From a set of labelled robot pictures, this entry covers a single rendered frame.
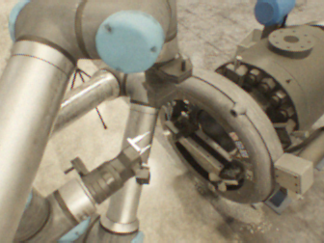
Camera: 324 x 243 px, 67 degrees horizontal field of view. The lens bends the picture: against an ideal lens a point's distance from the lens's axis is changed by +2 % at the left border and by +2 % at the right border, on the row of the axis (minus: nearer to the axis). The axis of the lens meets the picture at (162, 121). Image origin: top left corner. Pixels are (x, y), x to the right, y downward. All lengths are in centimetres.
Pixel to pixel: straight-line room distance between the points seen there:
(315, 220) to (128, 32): 172
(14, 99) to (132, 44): 17
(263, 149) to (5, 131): 83
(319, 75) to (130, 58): 117
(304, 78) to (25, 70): 119
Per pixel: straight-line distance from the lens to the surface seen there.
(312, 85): 137
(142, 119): 83
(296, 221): 184
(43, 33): 40
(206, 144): 128
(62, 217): 55
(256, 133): 96
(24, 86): 37
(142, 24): 35
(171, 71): 51
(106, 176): 56
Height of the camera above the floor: 160
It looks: 48 degrees down
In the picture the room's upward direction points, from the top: 6 degrees counter-clockwise
